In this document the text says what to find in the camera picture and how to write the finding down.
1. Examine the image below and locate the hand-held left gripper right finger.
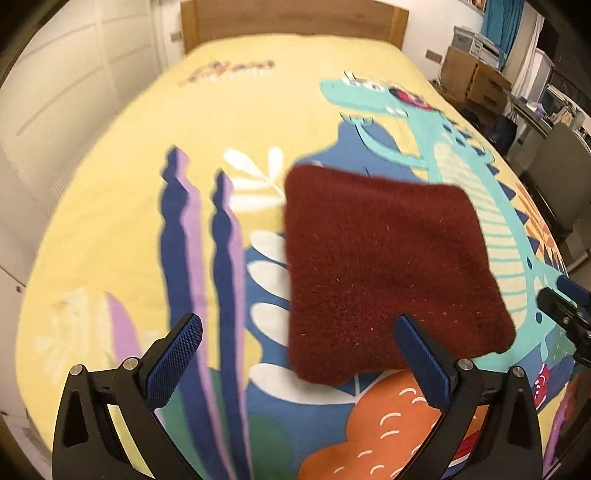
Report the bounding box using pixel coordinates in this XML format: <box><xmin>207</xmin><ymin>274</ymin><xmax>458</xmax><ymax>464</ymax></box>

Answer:
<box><xmin>394</xmin><ymin>314</ymin><xmax>542</xmax><ymax>480</ymax></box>

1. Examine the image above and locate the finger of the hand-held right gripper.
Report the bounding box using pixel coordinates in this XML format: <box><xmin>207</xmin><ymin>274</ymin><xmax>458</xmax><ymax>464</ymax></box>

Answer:
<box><xmin>556</xmin><ymin>276</ymin><xmax>591</xmax><ymax>310</ymax></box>
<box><xmin>536</xmin><ymin>287</ymin><xmax>591</xmax><ymax>330</ymax></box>

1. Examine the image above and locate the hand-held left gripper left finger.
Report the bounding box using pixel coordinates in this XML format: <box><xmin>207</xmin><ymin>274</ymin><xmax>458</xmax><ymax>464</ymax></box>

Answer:
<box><xmin>52</xmin><ymin>313</ymin><xmax>204</xmax><ymax>480</ymax></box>

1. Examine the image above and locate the dark red knitted sweater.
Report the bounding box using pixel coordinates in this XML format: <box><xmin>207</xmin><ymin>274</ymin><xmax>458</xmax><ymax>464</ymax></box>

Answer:
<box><xmin>283</xmin><ymin>164</ymin><xmax>517</xmax><ymax>386</ymax></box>

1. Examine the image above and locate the grey-green chair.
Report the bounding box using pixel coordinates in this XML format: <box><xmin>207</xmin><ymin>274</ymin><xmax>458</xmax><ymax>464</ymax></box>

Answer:
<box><xmin>524</xmin><ymin>122</ymin><xmax>591</xmax><ymax>241</ymax></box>

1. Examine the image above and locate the dark blue bag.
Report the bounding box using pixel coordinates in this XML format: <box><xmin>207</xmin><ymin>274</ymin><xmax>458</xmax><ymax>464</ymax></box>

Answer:
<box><xmin>489</xmin><ymin>115</ymin><xmax>518</xmax><ymax>151</ymax></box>

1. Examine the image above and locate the cluttered desk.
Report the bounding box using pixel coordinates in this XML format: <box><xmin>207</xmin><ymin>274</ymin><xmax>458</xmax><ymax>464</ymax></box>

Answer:
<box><xmin>503</xmin><ymin>90</ymin><xmax>591</xmax><ymax>139</ymax></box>

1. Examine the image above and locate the yellow dinosaur print blanket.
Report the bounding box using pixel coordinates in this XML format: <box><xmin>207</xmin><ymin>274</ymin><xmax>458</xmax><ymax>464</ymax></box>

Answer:
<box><xmin>16</xmin><ymin>34</ymin><xmax>578</xmax><ymax>480</ymax></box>

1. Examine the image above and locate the wooden drawer cabinet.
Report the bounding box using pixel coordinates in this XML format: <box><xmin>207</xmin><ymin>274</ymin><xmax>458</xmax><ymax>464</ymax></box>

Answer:
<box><xmin>441</xmin><ymin>46</ymin><xmax>513</xmax><ymax>112</ymax></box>

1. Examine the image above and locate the grey printer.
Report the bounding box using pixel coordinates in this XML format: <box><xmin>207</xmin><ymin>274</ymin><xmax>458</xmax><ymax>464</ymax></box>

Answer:
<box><xmin>450</xmin><ymin>25</ymin><xmax>504</xmax><ymax>61</ymax></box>

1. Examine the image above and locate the teal curtain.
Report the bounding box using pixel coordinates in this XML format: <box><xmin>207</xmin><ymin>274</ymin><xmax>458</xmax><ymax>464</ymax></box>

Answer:
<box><xmin>482</xmin><ymin>0</ymin><xmax>525</xmax><ymax>70</ymax></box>

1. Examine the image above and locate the white wardrobe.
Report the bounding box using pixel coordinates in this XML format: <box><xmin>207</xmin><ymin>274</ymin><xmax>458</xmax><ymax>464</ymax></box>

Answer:
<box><xmin>0</xmin><ymin>0</ymin><xmax>185</xmax><ymax>287</ymax></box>

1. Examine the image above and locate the wooden bed headboard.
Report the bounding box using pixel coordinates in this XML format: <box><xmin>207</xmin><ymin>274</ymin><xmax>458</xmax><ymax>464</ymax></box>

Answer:
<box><xmin>181</xmin><ymin>0</ymin><xmax>410</xmax><ymax>54</ymax></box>

